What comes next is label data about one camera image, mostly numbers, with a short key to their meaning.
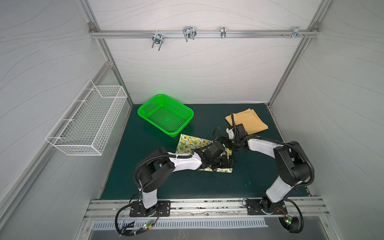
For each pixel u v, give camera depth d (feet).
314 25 2.53
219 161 2.40
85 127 2.25
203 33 2.60
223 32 2.56
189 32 2.51
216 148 2.20
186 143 3.22
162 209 2.41
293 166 1.55
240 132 2.51
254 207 2.40
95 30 2.52
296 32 2.51
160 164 1.68
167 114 3.76
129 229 2.26
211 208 2.46
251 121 3.63
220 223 2.31
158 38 2.62
